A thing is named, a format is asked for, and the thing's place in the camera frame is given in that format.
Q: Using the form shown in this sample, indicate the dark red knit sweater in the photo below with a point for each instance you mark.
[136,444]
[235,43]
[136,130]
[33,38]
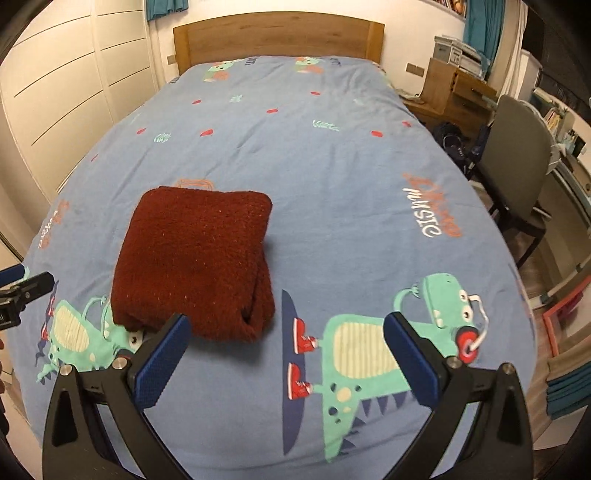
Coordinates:
[198,253]

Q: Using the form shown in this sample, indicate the white wardrobe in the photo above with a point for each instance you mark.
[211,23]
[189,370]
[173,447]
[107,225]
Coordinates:
[77,69]

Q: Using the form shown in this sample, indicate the teal folded cloth stack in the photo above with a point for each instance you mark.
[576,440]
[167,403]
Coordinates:
[569,392]

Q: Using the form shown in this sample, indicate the blue dinosaur print bedspread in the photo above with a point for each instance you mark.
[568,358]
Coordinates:
[369,216]

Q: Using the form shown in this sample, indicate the wooden headboard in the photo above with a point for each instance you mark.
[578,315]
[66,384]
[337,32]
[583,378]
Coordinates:
[276,33]

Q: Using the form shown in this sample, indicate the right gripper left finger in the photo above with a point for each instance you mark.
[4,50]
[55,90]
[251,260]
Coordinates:
[76,444]

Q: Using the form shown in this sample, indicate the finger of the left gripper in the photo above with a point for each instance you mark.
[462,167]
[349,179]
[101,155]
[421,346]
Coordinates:
[12,274]
[28,290]

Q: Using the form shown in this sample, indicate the grey office chair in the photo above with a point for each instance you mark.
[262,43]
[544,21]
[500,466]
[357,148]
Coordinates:
[513,168]

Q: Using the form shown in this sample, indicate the wooden desk cabinet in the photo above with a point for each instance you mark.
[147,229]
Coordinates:
[451,95]

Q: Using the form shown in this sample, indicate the teal curtain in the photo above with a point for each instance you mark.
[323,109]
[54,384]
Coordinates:
[483,29]

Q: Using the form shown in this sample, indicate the dark backpack on floor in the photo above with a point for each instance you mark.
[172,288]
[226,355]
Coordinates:
[451,139]

